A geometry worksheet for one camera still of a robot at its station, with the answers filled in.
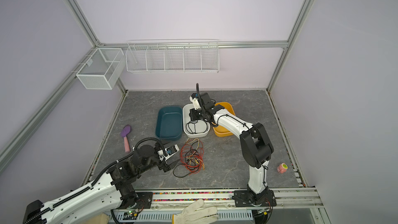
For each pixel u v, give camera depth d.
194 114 0.80
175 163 0.71
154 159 0.58
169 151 0.62
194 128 0.94
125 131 0.96
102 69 1.00
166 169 0.69
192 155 0.86
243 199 0.69
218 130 0.93
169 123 1.02
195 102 0.83
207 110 0.70
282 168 0.78
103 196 0.51
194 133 0.95
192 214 0.71
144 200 0.74
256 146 0.49
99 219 0.69
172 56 0.99
